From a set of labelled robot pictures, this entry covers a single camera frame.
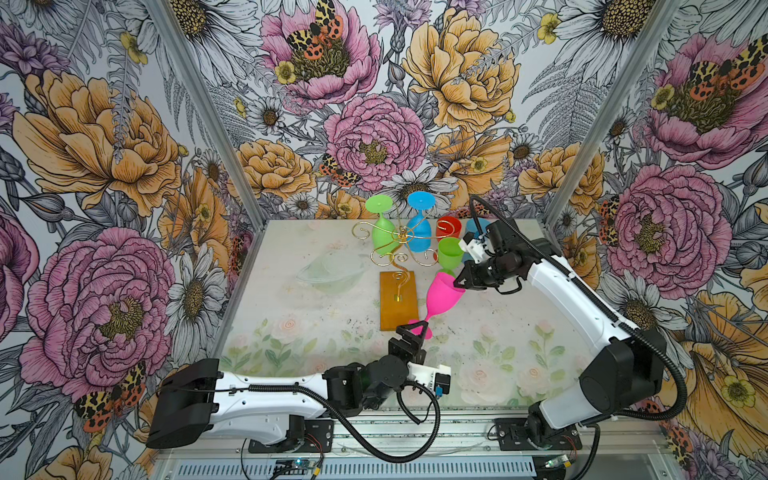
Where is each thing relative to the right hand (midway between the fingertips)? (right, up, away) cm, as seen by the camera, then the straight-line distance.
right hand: (458, 291), depth 79 cm
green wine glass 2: (-19, +15, +6) cm, 25 cm away
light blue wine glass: (+5, +18, -6) cm, 19 cm away
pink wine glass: (-9, -7, -12) cm, 17 cm away
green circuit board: (-38, -39, -8) cm, 55 cm away
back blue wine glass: (-9, +17, +7) cm, 21 cm away
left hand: (-11, -9, -6) cm, 16 cm away
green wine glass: (0, +10, +11) cm, 15 cm away
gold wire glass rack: (-14, +14, -4) cm, 20 cm away
